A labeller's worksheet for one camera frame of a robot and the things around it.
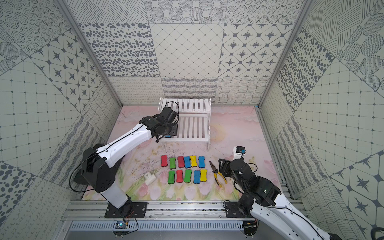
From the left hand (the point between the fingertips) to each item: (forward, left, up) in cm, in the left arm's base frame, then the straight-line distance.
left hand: (172, 126), depth 84 cm
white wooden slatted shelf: (+26, -11, -18) cm, 34 cm away
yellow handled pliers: (-19, -26, -20) cm, 37 cm away
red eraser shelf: (-22, -5, -19) cm, 29 cm away
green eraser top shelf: (-15, 0, -19) cm, 24 cm away
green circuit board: (-45, +22, -21) cm, 54 cm away
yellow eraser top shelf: (-12, -12, -19) cm, 26 cm away
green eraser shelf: (-22, 0, -19) cm, 29 cm away
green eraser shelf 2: (-21, -9, -20) cm, 30 cm away
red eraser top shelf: (-12, +6, -20) cm, 24 cm away
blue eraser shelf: (-4, +3, -5) cm, 7 cm away
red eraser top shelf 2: (-13, -5, -19) cm, 23 cm away
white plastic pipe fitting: (-24, +12, -17) cm, 32 cm away
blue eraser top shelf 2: (-12, -17, -20) cm, 29 cm away
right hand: (-19, -29, -4) cm, 35 cm away
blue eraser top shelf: (-13, -9, -19) cm, 25 cm away
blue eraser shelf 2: (-23, -14, -20) cm, 33 cm away
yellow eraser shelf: (-21, -18, -19) cm, 34 cm away
